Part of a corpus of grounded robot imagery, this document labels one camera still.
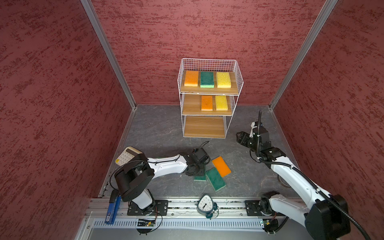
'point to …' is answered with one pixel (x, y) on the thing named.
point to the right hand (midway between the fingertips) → (238, 138)
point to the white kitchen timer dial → (207, 207)
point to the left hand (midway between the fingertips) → (199, 174)
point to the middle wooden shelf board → (192, 105)
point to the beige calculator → (128, 153)
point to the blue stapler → (112, 210)
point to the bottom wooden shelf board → (207, 126)
